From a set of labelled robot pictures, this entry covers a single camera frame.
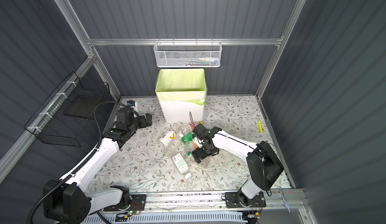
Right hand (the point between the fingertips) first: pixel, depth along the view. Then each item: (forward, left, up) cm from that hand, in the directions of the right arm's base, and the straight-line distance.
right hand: (203, 156), depth 84 cm
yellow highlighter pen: (+23, -39, -4) cm, 46 cm away
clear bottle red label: (+23, +12, -4) cm, 27 cm away
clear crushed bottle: (+8, +15, -3) cm, 17 cm away
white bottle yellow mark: (+12, +22, +1) cm, 25 cm away
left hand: (+16, +33, +18) cm, 41 cm away
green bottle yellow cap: (+14, +10, -3) cm, 17 cm away
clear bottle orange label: (+6, +7, 0) cm, 9 cm away
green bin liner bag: (+44, +14, +15) cm, 49 cm away
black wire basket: (+10, +66, +27) cm, 72 cm away
